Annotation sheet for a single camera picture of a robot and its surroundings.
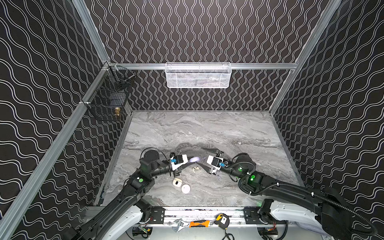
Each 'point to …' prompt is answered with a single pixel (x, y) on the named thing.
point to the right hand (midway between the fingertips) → (201, 152)
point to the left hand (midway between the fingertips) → (195, 160)
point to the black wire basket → (107, 101)
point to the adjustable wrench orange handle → (178, 224)
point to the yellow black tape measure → (222, 220)
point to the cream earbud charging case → (177, 182)
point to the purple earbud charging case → (194, 159)
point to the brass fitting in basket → (117, 110)
